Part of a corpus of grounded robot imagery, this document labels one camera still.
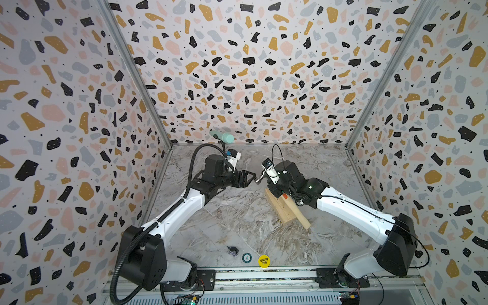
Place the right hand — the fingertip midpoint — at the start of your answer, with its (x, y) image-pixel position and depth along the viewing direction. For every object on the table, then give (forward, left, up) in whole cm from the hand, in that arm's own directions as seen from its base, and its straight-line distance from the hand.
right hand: (274, 178), depth 80 cm
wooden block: (-5, -4, -18) cm, 19 cm away
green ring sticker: (-27, +11, -21) cm, 36 cm away
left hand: (+1, +9, +1) cm, 9 cm away
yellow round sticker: (-27, +4, -21) cm, 34 cm away
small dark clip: (-24, +16, -17) cm, 34 cm away
